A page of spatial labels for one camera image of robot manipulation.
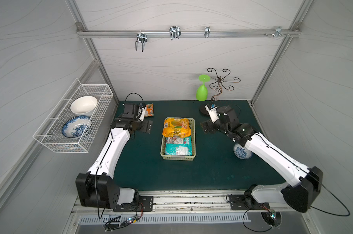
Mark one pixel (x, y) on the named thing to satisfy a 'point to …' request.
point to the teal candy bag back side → (175, 146)
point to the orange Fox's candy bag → (148, 110)
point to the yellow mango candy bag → (176, 127)
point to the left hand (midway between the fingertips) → (142, 123)
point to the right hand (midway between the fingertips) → (209, 118)
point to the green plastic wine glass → (202, 92)
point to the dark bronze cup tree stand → (220, 81)
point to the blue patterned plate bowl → (76, 126)
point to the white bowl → (84, 105)
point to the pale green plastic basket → (192, 126)
